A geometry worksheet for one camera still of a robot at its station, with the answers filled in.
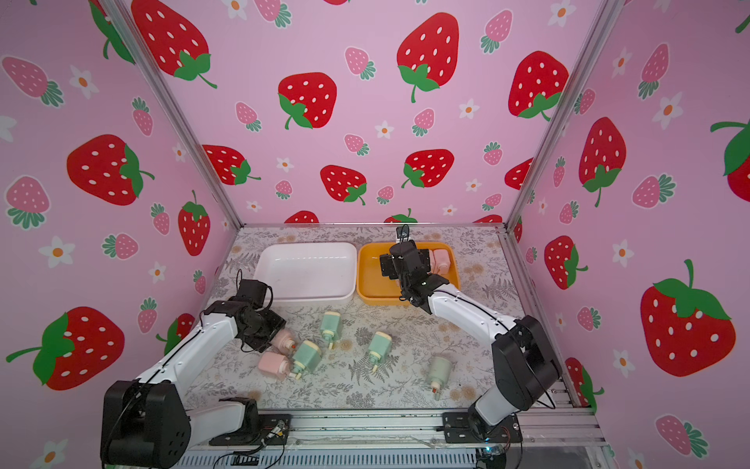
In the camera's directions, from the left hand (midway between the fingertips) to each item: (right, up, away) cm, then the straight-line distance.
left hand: (283, 328), depth 86 cm
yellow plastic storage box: (+27, +9, +16) cm, 33 cm away
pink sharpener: (+49, +20, +11) cm, 54 cm away
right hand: (+40, +24, +1) cm, 46 cm away
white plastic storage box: (+2, +15, +22) cm, 27 cm away
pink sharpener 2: (+2, -3, -5) cm, 6 cm away
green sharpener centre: (+29, -5, -4) cm, 30 cm away
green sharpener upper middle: (+14, +1, -1) cm, 14 cm away
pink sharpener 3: (0, -8, -8) cm, 11 cm away
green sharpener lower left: (+9, -6, -7) cm, 13 cm away
